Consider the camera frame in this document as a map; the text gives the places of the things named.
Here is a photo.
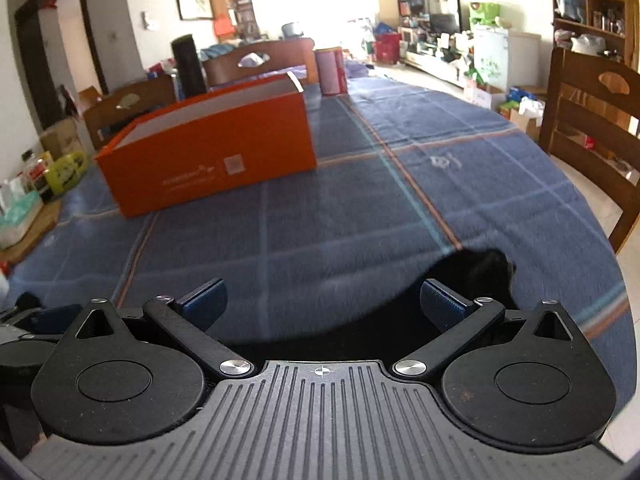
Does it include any tissue pack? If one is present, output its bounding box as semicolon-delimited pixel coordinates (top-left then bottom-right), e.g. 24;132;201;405
0;191;43;250

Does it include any bottle with red label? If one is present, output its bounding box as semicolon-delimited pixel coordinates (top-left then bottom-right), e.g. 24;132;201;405
22;150;54;203

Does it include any wooden chair left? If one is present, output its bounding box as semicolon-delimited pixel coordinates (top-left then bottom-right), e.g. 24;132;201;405
84;74;177;152

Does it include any wooden chair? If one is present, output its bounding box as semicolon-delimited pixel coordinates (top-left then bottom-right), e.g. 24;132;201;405
84;74;177;152
202;37;319;87
538;48;639;252

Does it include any blue checked tablecloth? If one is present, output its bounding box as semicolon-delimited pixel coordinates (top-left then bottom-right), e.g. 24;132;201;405
9;77;637;405

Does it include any orange cardboard box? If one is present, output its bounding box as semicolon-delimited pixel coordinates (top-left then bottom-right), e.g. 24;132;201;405
96;72;317;218

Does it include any wooden chair right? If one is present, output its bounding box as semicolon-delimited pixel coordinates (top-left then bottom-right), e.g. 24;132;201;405
538;48;639;252

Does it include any black cylindrical speaker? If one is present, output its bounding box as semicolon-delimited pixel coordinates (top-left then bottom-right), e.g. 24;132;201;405
171;35;207;99

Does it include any wooden chair back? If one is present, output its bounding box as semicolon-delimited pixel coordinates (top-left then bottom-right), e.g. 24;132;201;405
202;37;319;87

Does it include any pink cylindrical can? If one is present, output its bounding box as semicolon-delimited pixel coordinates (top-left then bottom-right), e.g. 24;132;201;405
314;48;347;96

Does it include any red basket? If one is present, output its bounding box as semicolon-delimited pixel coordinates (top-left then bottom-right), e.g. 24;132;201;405
373;32;400;65

